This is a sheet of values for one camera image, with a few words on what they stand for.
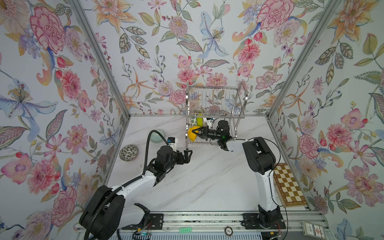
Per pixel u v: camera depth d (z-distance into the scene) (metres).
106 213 0.41
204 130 0.88
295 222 0.75
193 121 1.00
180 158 0.75
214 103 1.18
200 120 0.99
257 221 0.74
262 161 0.58
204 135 0.87
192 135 0.93
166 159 0.66
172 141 0.75
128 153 0.98
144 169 0.57
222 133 0.84
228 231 0.72
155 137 0.72
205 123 0.94
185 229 0.71
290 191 0.82
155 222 0.73
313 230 0.71
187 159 0.77
